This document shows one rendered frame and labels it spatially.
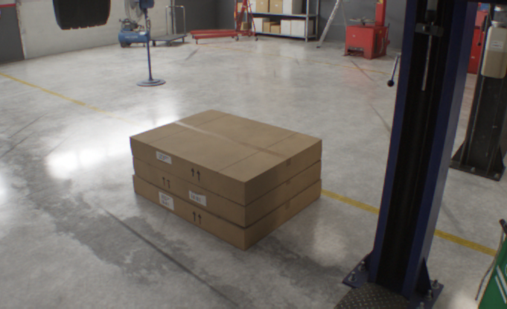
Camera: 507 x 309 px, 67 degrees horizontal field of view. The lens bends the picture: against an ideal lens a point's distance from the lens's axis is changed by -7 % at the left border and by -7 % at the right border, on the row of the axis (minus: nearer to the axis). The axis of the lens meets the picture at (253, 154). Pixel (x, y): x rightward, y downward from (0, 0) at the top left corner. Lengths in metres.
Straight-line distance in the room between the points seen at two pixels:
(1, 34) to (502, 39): 8.85
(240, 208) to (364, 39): 6.63
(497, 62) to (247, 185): 2.13
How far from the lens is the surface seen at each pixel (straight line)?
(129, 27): 10.10
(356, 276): 2.30
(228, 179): 2.29
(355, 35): 8.64
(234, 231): 2.42
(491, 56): 3.44
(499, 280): 1.64
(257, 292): 2.18
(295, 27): 10.63
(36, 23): 10.04
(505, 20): 3.43
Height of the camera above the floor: 1.48
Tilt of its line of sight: 24 degrees down
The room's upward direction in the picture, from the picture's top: straight up
